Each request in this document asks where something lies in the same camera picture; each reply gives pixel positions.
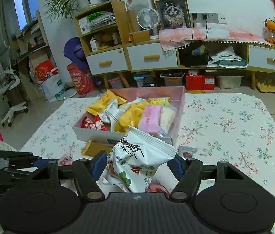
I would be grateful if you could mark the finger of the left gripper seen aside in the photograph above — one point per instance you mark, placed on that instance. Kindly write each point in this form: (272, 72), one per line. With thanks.
(20, 160)

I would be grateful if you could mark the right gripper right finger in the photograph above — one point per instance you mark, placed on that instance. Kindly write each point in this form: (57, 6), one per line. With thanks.
(187, 173)

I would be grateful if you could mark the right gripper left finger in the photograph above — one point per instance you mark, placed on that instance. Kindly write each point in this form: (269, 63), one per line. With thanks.
(86, 174)

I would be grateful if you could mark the red strawberry candy packet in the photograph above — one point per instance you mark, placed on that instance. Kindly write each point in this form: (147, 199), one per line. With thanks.
(156, 186)

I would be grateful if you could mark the brown biscuit packet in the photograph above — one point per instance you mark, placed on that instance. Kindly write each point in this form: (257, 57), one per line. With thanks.
(65, 160)

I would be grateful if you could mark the white corn kernels bag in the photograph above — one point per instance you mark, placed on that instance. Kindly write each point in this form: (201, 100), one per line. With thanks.
(134, 160)

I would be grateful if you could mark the red white candy packet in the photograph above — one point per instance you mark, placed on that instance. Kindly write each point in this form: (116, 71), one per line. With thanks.
(94, 123)

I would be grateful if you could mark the clear white cake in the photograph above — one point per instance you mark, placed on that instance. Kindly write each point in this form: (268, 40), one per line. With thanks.
(167, 116)

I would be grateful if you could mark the pink cake packet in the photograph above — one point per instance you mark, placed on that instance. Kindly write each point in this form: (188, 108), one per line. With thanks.
(150, 120)

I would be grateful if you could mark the white green wafer packet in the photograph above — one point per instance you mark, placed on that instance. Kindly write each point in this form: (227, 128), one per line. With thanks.
(136, 105)

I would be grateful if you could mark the small silver blue packet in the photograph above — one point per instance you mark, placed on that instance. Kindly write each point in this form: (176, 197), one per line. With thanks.
(186, 152)

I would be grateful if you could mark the gold foil snack bar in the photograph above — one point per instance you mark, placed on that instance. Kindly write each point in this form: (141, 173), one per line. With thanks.
(93, 148)

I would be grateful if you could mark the floral tablecloth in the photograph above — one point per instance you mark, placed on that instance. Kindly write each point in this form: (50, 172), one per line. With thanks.
(231, 127)

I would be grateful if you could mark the white grey snack packet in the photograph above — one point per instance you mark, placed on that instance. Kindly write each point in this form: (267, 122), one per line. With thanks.
(111, 114)

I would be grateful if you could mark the pink white snack box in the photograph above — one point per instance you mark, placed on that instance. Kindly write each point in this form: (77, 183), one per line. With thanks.
(176, 94)

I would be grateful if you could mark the white office chair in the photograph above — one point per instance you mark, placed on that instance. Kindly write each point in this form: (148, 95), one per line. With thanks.
(9, 82)

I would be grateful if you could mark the large yellow snack bag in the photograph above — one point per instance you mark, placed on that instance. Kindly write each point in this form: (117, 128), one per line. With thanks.
(101, 104)

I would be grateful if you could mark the red storage box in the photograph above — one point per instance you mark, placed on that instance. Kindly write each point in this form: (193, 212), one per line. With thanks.
(200, 82)

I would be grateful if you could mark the red printed gift bag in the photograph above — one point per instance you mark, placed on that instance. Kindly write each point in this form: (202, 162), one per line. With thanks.
(81, 80)

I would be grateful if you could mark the clear plastic storage bin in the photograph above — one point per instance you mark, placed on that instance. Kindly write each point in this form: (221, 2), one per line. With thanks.
(229, 82)

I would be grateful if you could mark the yellow egg tray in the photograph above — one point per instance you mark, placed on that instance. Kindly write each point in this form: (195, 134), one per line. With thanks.
(265, 85)

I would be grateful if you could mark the black basket in cabinet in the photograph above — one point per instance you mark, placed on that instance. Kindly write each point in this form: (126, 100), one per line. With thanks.
(194, 54)

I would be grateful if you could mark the wooden white tv cabinet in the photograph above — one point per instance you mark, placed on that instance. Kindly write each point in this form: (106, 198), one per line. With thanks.
(149, 56)

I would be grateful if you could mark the pink cabinet cloth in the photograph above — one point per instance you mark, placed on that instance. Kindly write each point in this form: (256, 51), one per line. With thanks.
(178, 38)

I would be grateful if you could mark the tall wooden shelf cabinet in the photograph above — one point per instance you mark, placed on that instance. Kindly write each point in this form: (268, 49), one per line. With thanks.
(103, 31)

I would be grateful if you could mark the white desk fan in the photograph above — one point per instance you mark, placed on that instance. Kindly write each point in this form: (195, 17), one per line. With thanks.
(149, 19)

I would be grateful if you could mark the framed cat picture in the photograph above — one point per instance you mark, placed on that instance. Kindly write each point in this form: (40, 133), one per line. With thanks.
(173, 13)

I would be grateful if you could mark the upper orange fruit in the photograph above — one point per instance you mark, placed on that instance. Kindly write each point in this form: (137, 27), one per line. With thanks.
(270, 24)

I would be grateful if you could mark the white round fan behind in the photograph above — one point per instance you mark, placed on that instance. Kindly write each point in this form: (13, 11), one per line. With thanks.
(136, 5)

